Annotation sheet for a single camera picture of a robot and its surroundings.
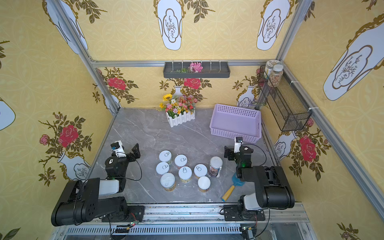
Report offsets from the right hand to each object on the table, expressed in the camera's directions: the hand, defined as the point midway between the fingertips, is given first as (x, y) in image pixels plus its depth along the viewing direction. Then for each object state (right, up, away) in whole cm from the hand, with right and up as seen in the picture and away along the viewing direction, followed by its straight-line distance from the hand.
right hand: (236, 145), depth 94 cm
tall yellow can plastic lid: (-15, -6, -17) cm, 24 cm away
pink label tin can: (-35, -8, -7) cm, 36 cm away
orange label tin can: (-23, -12, -11) cm, 28 cm away
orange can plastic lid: (-40, -15, -17) cm, 46 cm away
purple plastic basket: (0, +15, +16) cm, 21 cm away
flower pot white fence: (-37, +22, +6) cm, 44 cm away
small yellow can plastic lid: (-22, -16, -17) cm, 32 cm away
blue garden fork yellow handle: (-3, -19, -10) cm, 21 cm away
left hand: (-68, +1, -6) cm, 68 cm away
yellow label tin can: (-32, -14, -12) cm, 37 cm away
